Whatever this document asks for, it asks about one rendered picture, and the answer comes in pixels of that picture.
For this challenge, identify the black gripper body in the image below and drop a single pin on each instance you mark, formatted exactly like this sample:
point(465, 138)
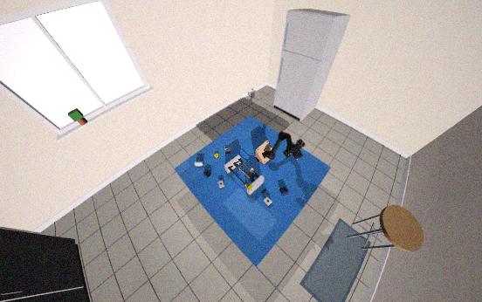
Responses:
point(294, 149)

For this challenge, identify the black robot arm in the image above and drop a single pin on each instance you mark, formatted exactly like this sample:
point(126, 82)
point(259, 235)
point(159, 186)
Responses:
point(281, 136)

